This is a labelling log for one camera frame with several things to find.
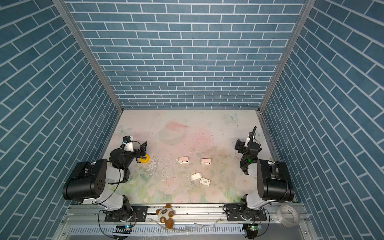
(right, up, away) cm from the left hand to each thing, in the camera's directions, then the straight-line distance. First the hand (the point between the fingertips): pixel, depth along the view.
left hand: (139, 141), depth 91 cm
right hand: (+67, +1, +3) cm, 67 cm away
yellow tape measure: (+3, -11, 0) cm, 11 cm away
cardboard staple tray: (+35, -20, -5) cm, 40 cm away
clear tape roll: (+78, -36, -19) cm, 88 cm away
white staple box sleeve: (+41, -22, -8) cm, 47 cm away
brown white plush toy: (+21, -33, -20) cm, 44 cm away
